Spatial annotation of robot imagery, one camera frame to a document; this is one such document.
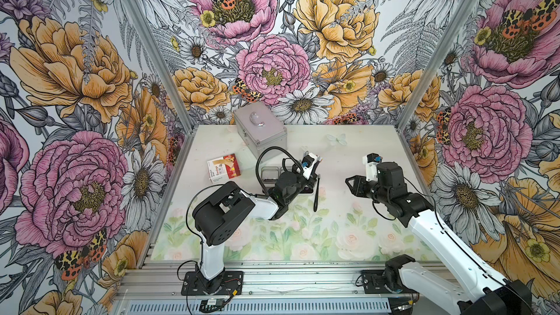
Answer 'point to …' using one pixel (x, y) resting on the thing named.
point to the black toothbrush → (315, 203)
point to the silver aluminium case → (258, 127)
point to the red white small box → (223, 168)
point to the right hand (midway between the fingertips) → (349, 186)
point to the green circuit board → (211, 305)
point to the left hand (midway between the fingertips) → (317, 163)
